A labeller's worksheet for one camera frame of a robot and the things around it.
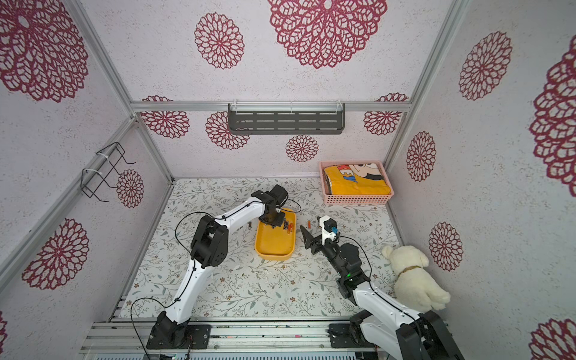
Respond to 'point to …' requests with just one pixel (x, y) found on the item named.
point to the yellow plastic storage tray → (277, 243)
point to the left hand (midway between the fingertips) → (275, 221)
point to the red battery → (309, 224)
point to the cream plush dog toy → (415, 289)
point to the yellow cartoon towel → (359, 178)
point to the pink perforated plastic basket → (350, 199)
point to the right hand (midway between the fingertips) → (310, 221)
